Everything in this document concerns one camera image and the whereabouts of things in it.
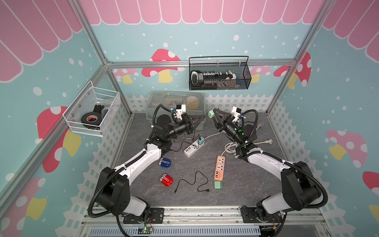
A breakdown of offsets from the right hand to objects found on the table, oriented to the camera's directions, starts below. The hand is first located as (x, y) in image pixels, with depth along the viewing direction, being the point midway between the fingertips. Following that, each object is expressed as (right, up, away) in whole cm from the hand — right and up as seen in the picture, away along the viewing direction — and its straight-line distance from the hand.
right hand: (212, 112), depth 70 cm
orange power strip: (+7, -33, +18) cm, 38 cm away
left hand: (-4, -4, -1) cm, 5 cm away
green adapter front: (+5, -39, +12) cm, 41 cm away
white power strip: (-10, -21, +27) cm, 36 cm away
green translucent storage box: (-8, +10, +34) cm, 36 cm away
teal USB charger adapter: (-5, -17, +26) cm, 32 cm away
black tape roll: (-58, -3, +1) cm, 58 cm away
